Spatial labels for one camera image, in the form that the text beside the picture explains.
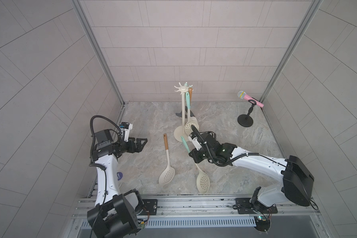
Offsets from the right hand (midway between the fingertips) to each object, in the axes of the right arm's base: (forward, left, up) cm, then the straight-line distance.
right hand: (189, 155), depth 79 cm
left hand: (+8, +25, +8) cm, 28 cm away
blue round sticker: (-6, +39, -8) cm, 40 cm away
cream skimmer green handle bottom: (-13, -6, -5) cm, 15 cm away
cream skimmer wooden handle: (-6, +12, -9) cm, 16 cm away
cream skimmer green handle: (+17, -2, +8) cm, 19 cm away
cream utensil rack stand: (+21, +5, -8) cm, 23 cm away
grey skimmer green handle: (+21, +4, +10) cm, 24 cm away
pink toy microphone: (+33, -36, +11) cm, 50 cm away
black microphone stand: (+28, -42, -9) cm, 51 cm away
